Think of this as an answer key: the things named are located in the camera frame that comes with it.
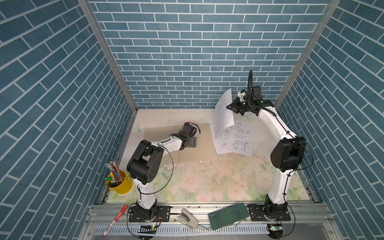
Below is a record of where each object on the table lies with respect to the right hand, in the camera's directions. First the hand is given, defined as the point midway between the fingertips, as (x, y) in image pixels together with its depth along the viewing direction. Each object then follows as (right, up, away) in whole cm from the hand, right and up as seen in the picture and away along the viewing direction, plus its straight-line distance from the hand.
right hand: (225, 105), depth 89 cm
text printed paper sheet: (-1, -6, 0) cm, 6 cm away
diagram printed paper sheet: (+11, -22, +14) cm, 29 cm away
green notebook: (-4, -57, -16) cm, 60 cm away
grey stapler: (-21, -56, -18) cm, 63 cm away
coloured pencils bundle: (-57, -38, -13) cm, 70 cm away
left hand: (-23, -23, +11) cm, 34 cm away
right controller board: (+23, -64, -15) cm, 70 cm away
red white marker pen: (-56, -58, -17) cm, 82 cm away
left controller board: (-41, -63, -16) cm, 77 cm away
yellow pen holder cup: (-53, -41, -16) cm, 69 cm away
